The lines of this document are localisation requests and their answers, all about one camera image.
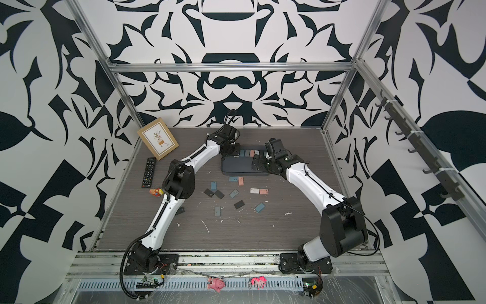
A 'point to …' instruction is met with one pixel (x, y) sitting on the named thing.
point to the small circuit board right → (311, 286)
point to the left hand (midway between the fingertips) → (237, 148)
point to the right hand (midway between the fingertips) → (260, 161)
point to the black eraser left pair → (209, 192)
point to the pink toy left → (216, 284)
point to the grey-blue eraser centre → (232, 194)
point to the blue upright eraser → (213, 185)
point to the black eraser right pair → (219, 194)
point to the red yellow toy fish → (157, 192)
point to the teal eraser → (233, 179)
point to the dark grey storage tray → (241, 165)
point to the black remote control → (149, 171)
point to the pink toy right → (259, 282)
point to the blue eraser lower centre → (259, 208)
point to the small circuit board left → (147, 283)
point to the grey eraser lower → (217, 211)
